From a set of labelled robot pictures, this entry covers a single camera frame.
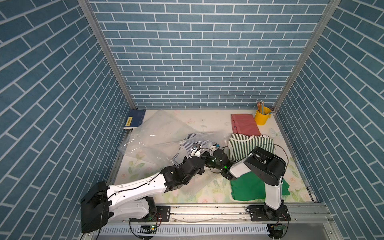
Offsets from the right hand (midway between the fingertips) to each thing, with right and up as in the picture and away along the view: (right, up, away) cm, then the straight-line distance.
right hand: (196, 156), depth 89 cm
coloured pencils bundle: (+45, +31, +16) cm, 57 cm away
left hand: (+5, +1, -12) cm, 13 cm away
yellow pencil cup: (+47, +23, +19) cm, 55 cm away
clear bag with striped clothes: (+4, -15, -3) cm, 16 cm away
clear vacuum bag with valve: (-25, +8, +8) cm, 27 cm away
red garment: (+36, +19, +21) cm, 46 cm away
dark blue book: (-47, +24, +25) cm, 58 cm away
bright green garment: (+31, -15, -8) cm, 35 cm away
